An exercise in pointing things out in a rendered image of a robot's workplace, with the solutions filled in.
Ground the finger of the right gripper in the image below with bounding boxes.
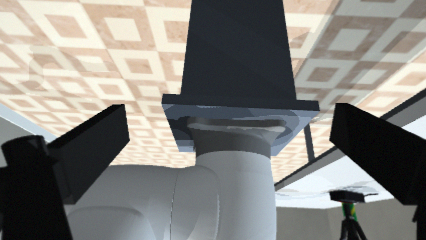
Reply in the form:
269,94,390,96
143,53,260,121
345,204,367,240
339,204,352,240

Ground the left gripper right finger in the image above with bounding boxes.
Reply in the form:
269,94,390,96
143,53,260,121
329,103,426,240

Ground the black power strip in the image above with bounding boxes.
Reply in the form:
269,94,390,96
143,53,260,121
329,190,379,204

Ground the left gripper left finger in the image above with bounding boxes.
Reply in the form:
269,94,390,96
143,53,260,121
0,104,130,240

